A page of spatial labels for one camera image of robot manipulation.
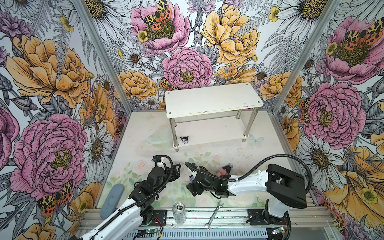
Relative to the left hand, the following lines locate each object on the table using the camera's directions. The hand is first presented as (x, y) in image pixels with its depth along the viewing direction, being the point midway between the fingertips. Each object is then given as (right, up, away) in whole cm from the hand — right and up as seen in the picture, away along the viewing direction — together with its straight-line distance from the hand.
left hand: (174, 170), depth 83 cm
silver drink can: (+5, -12, -20) cm, 23 cm away
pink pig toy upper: (+27, -2, +4) cm, 27 cm away
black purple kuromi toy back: (+31, 0, +6) cm, 31 cm away
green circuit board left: (-9, -24, -12) cm, 29 cm away
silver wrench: (+23, -17, -6) cm, 29 cm away
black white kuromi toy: (+5, +16, +8) cm, 19 cm away
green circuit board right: (+51, -25, -12) cm, 57 cm away
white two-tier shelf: (+19, +30, -9) cm, 37 cm away
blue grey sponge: (-32, -13, -6) cm, 35 cm away
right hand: (+11, -8, 0) cm, 13 cm away
